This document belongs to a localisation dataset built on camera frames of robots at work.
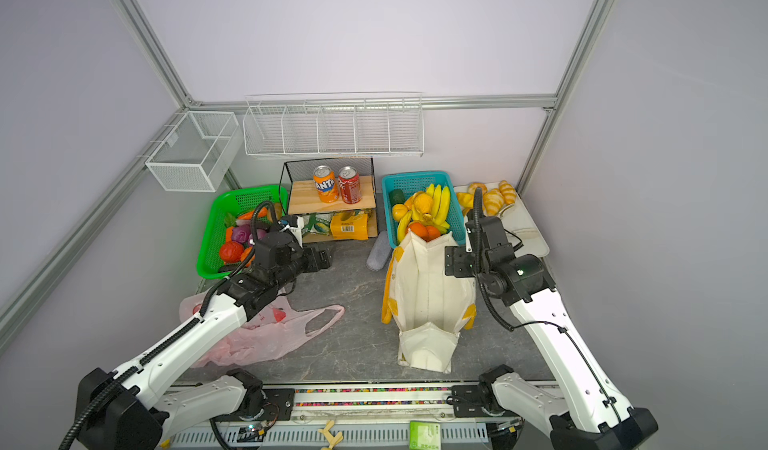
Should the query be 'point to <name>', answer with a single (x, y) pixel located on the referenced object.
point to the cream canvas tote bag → (429, 308)
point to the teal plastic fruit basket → (416, 201)
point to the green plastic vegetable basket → (219, 207)
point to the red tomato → (231, 251)
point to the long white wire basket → (338, 124)
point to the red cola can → (349, 185)
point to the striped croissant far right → (508, 191)
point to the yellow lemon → (398, 210)
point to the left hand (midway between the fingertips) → (322, 249)
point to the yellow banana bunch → (436, 217)
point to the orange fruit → (420, 230)
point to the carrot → (248, 216)
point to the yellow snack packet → (355, 229)
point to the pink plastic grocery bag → (281, 325)
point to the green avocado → (396, 197)
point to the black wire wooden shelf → (297, 177)
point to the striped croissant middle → (493, 202)
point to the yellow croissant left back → (466, 200)
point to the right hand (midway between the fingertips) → (466, 257)
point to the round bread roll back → (473, 185)
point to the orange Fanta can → (324, 181)
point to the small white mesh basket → (196, 150)
